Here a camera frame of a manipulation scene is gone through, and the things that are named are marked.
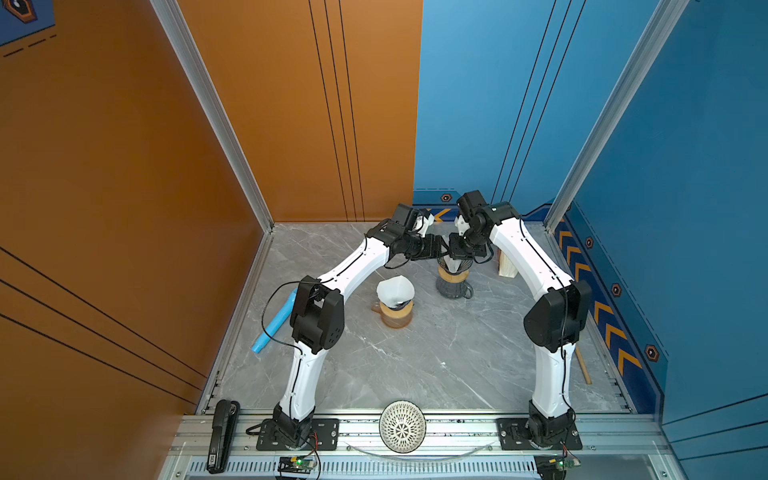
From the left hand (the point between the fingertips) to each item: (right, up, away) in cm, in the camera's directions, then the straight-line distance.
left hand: (444, 249), depth 88 cm
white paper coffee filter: (-15, -12, -2) cm, 20 cm away
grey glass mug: (+5, -13, +8) cm, 16 cm away
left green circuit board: (-37, -51, -18) cm, 66 cm away
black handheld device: (-58, -44, -12) cm, 74 cm away
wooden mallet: (+38, -33, -5) cm, 51 cm away
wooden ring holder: (+3, -9, +3) cm, 10 cm away
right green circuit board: (+23, -52, -18) cm, 59 cm away
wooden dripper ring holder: (-14, -18, -3) cm, 23 cm away
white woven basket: (-13, -44, -14) cm, 48 cm away
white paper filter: (+2, -5, -1) cm, 5 cm away
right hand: (+2, -2, +1) cm, 3 cm away
